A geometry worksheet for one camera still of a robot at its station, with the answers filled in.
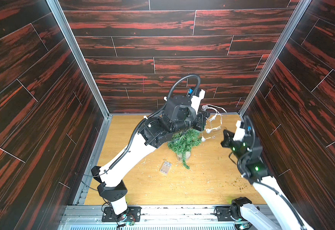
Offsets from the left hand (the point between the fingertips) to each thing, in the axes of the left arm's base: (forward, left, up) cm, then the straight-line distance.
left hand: (211, 115), depth 54 cm
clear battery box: (-1, +18, -47) cm, 50 cm away
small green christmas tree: (+3, +9, -25) cm, 27 cm away
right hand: (+8, -14, -18) cm, 24 cm away
